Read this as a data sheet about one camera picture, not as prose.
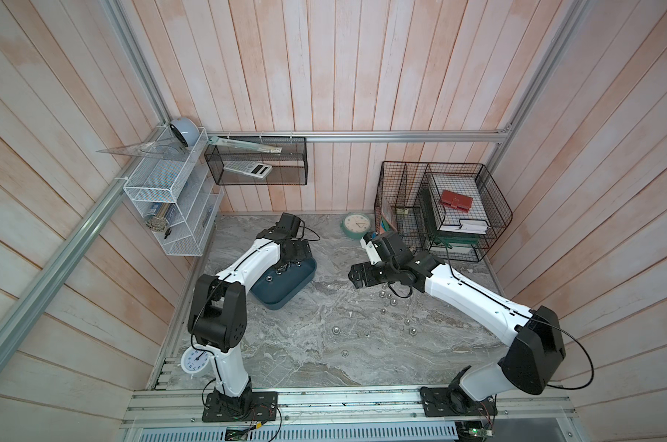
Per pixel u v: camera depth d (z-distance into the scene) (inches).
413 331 33.8
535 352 16.2
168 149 33.9
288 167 42.2
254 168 38.7
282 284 38.8
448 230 36.8
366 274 28.2
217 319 19.3
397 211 48.2
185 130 33.6
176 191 27.6
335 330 33.8
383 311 35.9
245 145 35.7
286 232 28.9
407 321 34.8
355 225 44.9
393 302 36.5
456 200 36.6
